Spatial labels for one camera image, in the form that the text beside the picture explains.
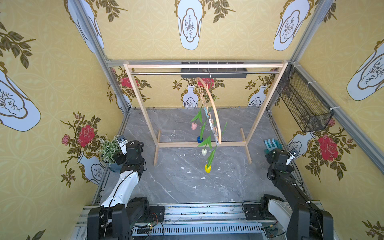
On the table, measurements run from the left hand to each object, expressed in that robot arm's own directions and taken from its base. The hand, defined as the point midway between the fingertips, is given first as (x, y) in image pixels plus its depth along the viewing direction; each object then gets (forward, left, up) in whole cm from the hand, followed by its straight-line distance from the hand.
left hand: (127, 146), depth 84 cm
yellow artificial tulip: (-14, -44, +2) cm, 46 cm away
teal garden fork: (+4, -89, -12) cm, 90 cm away
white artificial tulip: (-4, -43, -1) cm, 43 cm away
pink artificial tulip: (+13, -38, +1) cm, 40 cm away
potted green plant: (-3, +8, +4) cm, 9 cm away
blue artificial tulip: (+4, -40, 0) cm, 41 cm away
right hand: (-6, -86, -5) cm, 87 cm away
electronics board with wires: (-36, -15, -12) cm, 41 cm away
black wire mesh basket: (+12, -102, +15) cm, 104 cm away
